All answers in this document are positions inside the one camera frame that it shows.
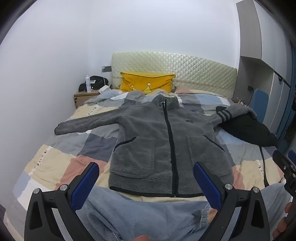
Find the wooden nightstand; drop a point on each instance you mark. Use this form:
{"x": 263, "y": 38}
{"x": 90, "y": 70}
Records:
{"x": 81, "y": 98}

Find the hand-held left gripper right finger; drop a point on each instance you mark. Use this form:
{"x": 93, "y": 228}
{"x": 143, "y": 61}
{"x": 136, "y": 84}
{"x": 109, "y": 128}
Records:
{"x": 207, "y": 185}

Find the blue board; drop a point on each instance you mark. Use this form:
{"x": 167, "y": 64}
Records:
{"x": 260, "y": 104}

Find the person's legs in jeans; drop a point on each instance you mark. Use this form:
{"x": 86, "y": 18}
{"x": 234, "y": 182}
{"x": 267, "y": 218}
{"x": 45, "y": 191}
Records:
{"x": 143, "y": 217}

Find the white spray bottle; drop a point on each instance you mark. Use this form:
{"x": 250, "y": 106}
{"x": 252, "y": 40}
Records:
{"x": 87, "y": 84}

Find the grey white wardrobe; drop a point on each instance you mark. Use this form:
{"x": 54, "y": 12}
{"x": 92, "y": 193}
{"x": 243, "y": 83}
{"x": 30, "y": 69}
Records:
{"x": 256, "y": 34}

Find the person's right hand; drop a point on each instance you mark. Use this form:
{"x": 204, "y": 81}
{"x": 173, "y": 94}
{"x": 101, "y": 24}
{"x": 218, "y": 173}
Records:
{"x": 280, "y": 228}

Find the grey fleece jacket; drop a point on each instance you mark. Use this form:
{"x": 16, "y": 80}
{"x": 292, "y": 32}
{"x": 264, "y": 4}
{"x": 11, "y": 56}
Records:
{"x": 143, "y": 139}

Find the wall socket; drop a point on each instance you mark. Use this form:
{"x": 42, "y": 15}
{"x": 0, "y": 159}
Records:
{"x": 107, "y": 68}

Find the black garment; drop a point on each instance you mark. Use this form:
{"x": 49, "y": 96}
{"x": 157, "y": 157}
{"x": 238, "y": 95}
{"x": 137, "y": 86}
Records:
{"x": 249, "y": 129}

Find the yellow crown pillow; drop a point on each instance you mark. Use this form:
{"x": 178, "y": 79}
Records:
{"x": 141, "y": 81}

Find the cream quilted headboard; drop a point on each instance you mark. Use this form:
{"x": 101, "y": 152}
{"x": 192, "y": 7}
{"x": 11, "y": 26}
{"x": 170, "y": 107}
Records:
{"x": 196, "y": 69}

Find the white charger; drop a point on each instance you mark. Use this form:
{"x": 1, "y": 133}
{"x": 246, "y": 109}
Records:
{"x": 105, "y": 89}

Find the black bag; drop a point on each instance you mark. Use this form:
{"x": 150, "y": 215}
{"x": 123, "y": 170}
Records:
{"x": 98, "y": 81}

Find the black wall plug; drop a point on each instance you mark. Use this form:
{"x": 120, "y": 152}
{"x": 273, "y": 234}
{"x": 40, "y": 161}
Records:
{"x": 250, "y": 88}

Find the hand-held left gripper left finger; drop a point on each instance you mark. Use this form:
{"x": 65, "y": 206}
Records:
{"x": 85, "y": 183}

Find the patchwork quilt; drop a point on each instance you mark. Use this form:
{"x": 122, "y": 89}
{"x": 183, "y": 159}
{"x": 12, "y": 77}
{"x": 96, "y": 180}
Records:
{"x": 57, "y": 162}

